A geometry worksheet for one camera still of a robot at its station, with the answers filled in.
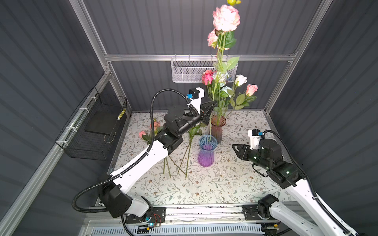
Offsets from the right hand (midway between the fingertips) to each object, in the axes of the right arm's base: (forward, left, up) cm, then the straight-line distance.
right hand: (236, 147), depth 71 cm
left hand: (+8, +11, +23) cm, 27 cm away
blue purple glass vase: (+7, +14, -8) cm, 17 cm away
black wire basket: (+4, +73, +6) cm, 74 cm away
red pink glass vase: (+21, +6, -5) cm, 23 cm away
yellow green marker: (+20, +62, +4) cm, 65 cm away
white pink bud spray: (+25, +20, -19) cm, 37 cm away
